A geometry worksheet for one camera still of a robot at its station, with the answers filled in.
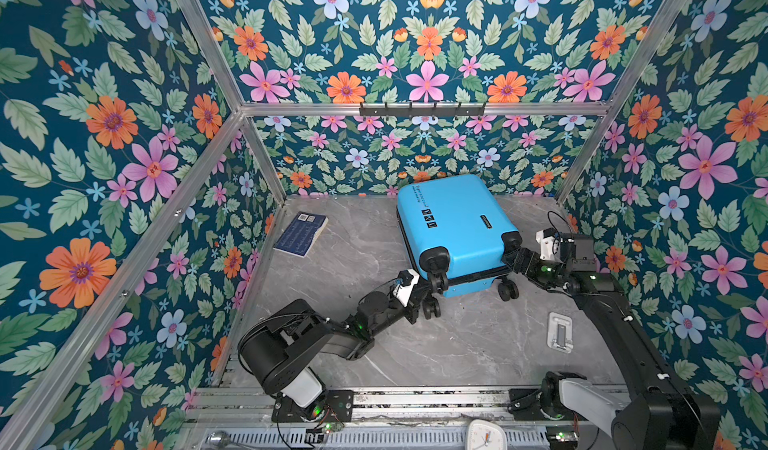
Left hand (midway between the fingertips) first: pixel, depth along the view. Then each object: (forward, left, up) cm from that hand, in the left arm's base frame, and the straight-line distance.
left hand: (432, 283), depth 79 cm
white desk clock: (-33, -8, -11) cm, 36 cm away
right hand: (+4, -23, +3) cm, 23 cm away
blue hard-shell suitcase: (+15, -8, +7) cm, 18 cm away
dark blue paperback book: (+29, +45, -15) cm, 56 cm away
